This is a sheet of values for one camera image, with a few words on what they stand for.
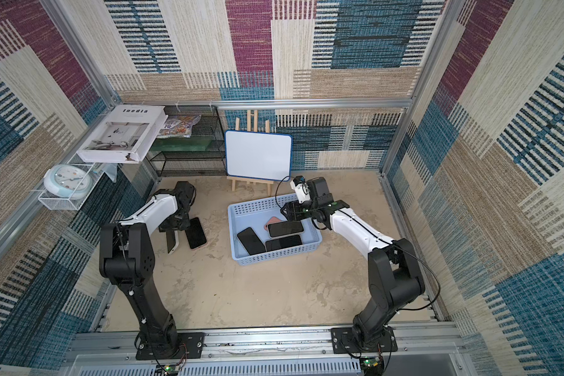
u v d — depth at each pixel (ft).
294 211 2.55
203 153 3.73
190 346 2.40
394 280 1.48
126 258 1.66
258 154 3.33
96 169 2.44
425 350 2.40
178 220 2.58
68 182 2.17
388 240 1.59
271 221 3.35
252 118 3.19
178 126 2.79
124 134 2.48
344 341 2.39
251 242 3.08
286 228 3.25
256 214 3.45
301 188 2.59
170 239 3.17
